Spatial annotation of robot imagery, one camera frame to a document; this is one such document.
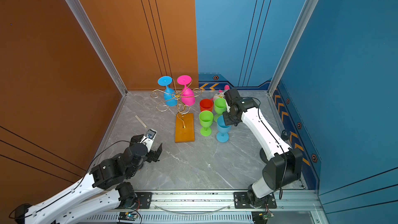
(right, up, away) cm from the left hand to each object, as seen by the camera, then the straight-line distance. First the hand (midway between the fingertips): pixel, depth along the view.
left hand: (152, 139), depth 73 cm
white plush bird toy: (+36, +24, +36) cm, 56 cm away
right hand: (+38, +9, +9) cm, 40 cm away
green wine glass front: (+26, +9, +16) cm, 31 cm away
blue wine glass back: (+6, +22, +11) cm, 25 cm away
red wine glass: (+26, +17, +19) cm, 36 cm away
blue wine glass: (+36, -2, +18) cm, 41 cm away
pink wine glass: (+16, +20, +10) cm, 27 cm away
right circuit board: (+51, -35, -3) cm, 62 cm away
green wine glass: (+34, +15, +18) cm, 41 cm away
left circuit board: (-11, -35, -2) cm, 37 cm away
